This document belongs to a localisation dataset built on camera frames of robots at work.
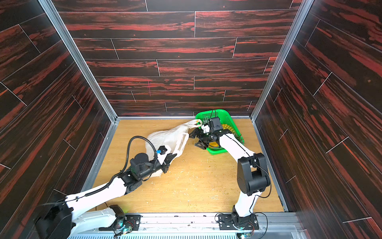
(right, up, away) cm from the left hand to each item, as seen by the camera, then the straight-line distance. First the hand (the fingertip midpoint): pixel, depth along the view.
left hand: (176, 154), depth 75 cm
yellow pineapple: (+19, +5, 0) cm, 19 cm away
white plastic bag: (-1, +8, +15) cm, 17 cm away
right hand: (+9, +8, +15) cm, 19 cm away
